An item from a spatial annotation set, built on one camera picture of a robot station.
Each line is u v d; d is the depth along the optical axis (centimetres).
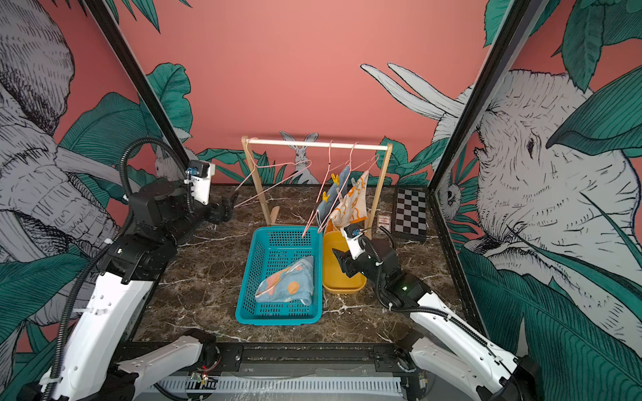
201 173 49
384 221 107
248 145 70
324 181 124
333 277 89
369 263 55
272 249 98
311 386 70
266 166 80
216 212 54
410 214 107
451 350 47
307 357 75
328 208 87
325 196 84
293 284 85
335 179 88
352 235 61
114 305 38
